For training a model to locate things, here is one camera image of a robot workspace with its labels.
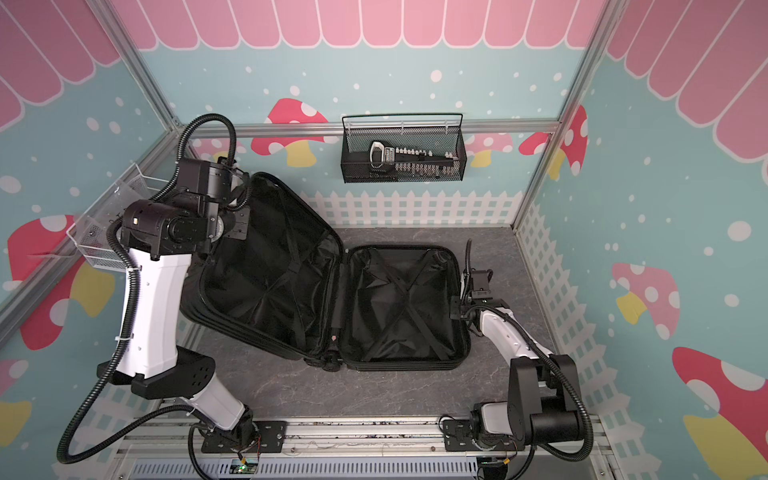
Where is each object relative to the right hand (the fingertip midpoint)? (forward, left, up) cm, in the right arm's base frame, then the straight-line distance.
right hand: (458, 305), depth 92 cm
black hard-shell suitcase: (-5, +47, +19) cm, 51 cm away
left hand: (0, +55, +37) cm, 66 cm away
